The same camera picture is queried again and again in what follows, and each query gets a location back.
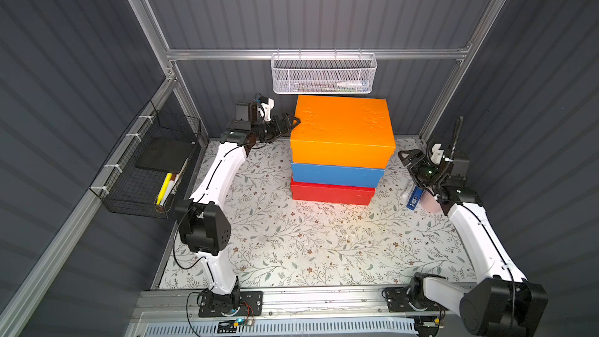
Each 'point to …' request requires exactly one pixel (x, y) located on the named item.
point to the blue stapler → (414, 197)
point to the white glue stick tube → (405, 196)
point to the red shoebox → (331, 193)
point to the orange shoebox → (342, 132)
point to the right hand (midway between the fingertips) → (408, 158)
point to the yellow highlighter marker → (164, 188)
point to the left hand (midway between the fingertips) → (297, 125)
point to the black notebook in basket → (166, 154)
